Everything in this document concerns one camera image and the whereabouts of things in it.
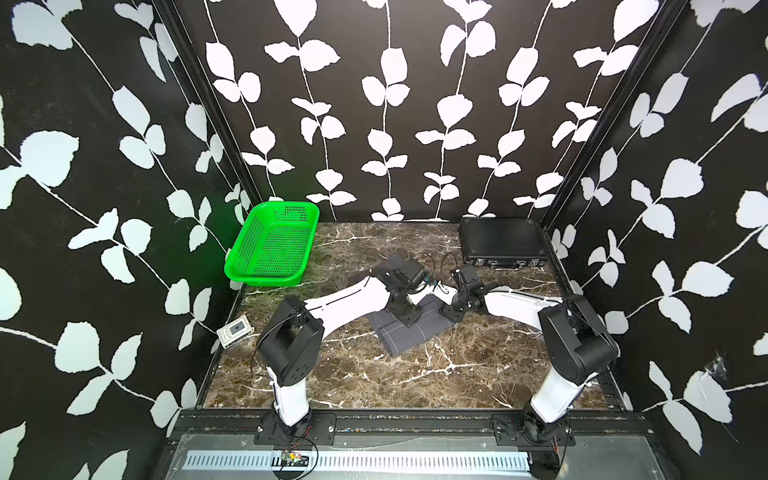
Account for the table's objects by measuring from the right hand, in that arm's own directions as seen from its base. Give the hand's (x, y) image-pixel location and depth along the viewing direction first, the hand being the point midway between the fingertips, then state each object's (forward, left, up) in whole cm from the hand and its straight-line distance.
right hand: (445, 297), depth 97 cm
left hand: (-9, +11, +7) cm, 15 cm away
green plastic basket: (+24, +65, -2) cm, 69 cm away
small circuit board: (-44, +41, -2) cm, 60 cm away
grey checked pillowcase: (-14, +15, 0) cm, 21 cm away
